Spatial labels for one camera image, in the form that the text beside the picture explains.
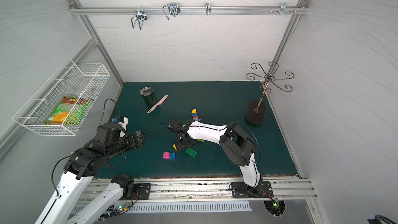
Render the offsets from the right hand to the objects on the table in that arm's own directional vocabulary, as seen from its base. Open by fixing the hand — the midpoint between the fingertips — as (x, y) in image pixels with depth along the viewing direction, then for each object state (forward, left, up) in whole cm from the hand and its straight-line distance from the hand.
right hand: (183, 145), depth 87 cm
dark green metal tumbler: (+29, +26, +8) cm, 40 cm away
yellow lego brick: (+23, -4, +1) cm, 24 cm away
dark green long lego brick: (-3, -5, -2) cm, 6 cm away
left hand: (-5, +18, +19) cm, 27 cm away
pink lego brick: (-6, +9, -1) cm, 11 cm away
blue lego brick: (+21, -5, 0) cm, 21 cm away
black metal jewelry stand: (+25, -45, -1) cm, 52 cm away
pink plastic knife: (+29, +22, -1) cm, 37 cm away
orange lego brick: (+19, -5, +1) cm, 20 cm away
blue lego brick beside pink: (-6, +5, -1) cm, 8 cm away
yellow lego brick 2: (-4, +3, +7) cm, 9 cm away
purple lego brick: (+18, -6, -1) cm, 19 cm away
